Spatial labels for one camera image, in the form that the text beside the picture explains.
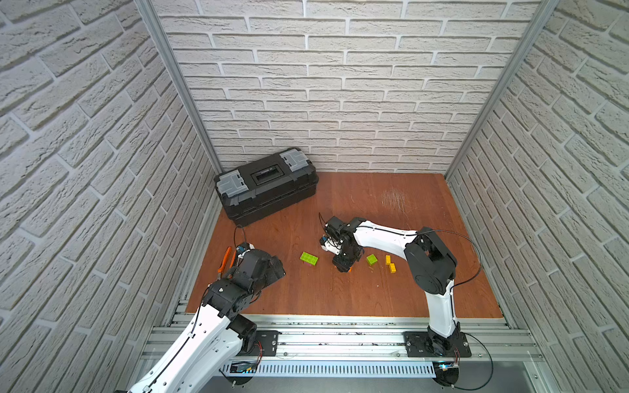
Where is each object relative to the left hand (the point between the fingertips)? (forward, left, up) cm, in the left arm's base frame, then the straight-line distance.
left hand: (276, 264), depth 78 cm
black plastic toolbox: (+31, +7, +4) cm, 32 cm away
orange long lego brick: (+2, -26, -10) cm, 28 cm away
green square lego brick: (+6, -34, -10) cm, 36 cm away
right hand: (+6, -25, -12) cm, 28 cm away
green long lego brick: (+7, -10, -9) cm, 16 cm away
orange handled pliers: (+6, +21, -11) cm, 25 cm away
